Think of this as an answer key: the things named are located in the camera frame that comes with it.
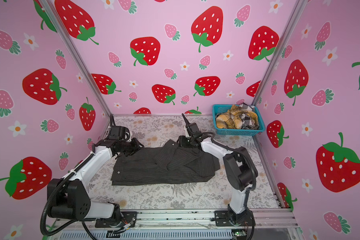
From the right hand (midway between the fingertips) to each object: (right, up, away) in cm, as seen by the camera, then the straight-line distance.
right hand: (178, 142), depth 93 cm
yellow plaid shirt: (+39, +15, +12) cm, 43 cm away
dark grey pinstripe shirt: (-6, -13, -4) cm, 15 cm away
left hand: (-20, -2, -7) cm, 21 cm away
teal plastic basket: (+30, +24, +23) cm, 45 cm away
